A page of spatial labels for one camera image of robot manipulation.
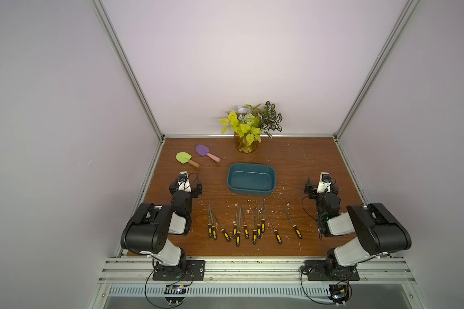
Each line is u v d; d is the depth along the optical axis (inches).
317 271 28.6
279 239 31.4
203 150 44.8
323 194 30.5
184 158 43.6
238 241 31.3
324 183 30.1
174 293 28.5
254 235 31.9
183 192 31.9
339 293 27.5
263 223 33.5
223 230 32.8
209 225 33.4
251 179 38.4
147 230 17.9
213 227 32.9
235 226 32.9
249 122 39.7
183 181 29.9
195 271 28.8
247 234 31.9
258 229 32.7
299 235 31.9
